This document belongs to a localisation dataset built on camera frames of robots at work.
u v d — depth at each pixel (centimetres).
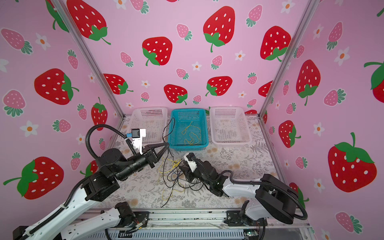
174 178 88
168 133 98
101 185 44
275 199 43
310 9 69
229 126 115
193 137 107
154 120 118
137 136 50
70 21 72
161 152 56
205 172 58
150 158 49
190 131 111
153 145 53
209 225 73
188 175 70
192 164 69
